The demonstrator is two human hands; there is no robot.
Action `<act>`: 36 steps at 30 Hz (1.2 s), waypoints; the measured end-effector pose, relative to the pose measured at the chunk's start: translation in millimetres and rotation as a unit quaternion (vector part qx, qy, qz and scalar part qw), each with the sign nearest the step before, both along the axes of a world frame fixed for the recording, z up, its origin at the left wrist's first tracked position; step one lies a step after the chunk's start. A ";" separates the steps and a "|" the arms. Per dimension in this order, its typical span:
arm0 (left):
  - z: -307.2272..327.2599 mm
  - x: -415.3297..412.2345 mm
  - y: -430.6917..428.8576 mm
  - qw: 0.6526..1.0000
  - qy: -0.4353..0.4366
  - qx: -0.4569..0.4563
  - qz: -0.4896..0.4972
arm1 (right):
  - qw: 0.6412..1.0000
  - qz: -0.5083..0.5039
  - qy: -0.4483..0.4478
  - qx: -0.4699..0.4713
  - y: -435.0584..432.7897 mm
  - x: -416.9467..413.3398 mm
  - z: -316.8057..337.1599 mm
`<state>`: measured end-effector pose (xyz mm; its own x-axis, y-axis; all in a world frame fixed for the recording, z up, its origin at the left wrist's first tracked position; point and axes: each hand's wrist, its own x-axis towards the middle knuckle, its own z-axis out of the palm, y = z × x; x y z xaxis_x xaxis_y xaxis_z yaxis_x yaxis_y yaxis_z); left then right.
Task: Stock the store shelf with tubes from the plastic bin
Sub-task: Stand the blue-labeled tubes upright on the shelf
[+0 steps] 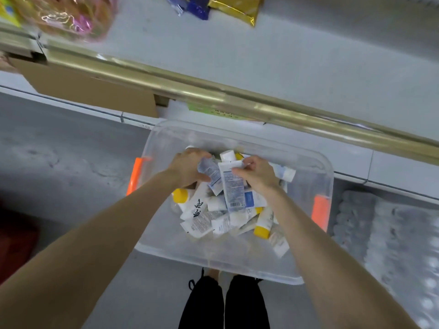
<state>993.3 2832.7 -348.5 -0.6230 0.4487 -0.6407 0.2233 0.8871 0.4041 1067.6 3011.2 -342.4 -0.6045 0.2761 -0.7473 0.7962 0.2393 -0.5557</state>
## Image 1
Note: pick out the person's left hand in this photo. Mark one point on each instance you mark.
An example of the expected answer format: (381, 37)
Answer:
(185, 167)

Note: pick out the person's right hand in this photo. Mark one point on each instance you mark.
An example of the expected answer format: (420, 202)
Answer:
(262, 178)

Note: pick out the pile of cream tubes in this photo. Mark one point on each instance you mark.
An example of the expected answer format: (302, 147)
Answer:
(205, 219)

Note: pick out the person's right forearm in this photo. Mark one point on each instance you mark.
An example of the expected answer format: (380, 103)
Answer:
(326, 263)

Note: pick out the person's left forearm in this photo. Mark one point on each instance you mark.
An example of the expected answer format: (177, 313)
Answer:
(85, 260)

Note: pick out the person's black trousers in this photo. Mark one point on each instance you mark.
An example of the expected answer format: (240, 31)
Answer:
(202, 304)

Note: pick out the brown cardboard sheet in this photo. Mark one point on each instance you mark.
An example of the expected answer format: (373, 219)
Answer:
(85, 89)

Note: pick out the shrink-wrapped water bottle pack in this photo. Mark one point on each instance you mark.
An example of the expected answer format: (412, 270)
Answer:
(394, 253)

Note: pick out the blue snack packet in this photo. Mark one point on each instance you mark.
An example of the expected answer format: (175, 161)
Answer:
(199, 6)

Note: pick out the gold snack packet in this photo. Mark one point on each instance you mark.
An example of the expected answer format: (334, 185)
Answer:
(236, 8)

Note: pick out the dark red carton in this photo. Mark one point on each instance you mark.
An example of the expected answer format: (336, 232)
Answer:
(17, 243)

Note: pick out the pink snack bag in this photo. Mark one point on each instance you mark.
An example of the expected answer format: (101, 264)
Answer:
(68, 17)

